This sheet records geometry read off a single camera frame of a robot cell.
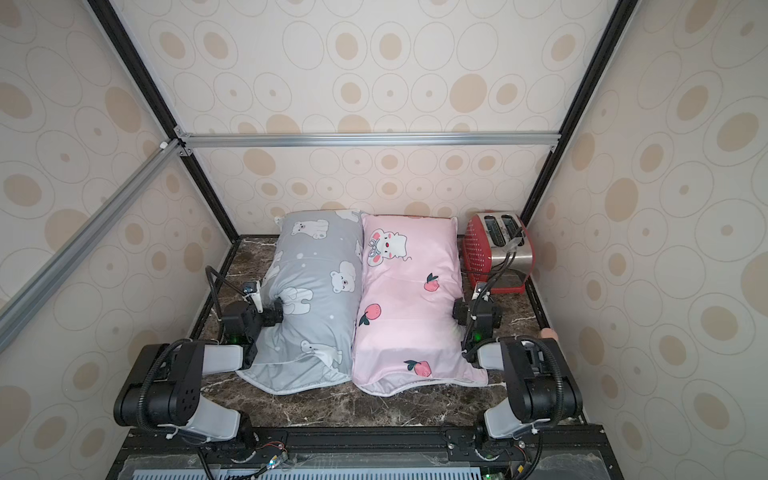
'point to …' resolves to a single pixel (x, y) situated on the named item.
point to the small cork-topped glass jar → (549, 333)
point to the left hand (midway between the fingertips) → (273, 294)
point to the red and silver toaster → (498, 251)
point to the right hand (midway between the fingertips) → (490, 301)
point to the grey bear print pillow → (318, 274)
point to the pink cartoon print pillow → (405, 334)
